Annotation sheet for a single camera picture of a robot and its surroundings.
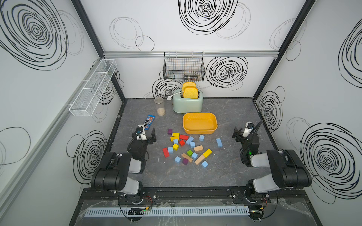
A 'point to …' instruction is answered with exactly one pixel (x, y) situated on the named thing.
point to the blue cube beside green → (194, 156)
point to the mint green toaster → (182, 105)
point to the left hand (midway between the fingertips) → (145, 128)
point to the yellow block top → (175, 134)
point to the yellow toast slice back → (189, 84)
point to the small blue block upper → (176, 141)
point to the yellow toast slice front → (190, 92)
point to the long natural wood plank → (198, 160)
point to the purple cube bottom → (185, 161)
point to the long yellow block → (207, 153)
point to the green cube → (189, 152)
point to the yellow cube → (176, 146)
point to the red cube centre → (182, 142)
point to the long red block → (184, 137)
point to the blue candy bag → (149, 121)
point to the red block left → (166, 152)
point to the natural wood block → (198, 148)
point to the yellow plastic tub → (200, 123)
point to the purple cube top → (169, 131)
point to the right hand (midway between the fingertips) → (244, 128)
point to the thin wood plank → (187, 157)
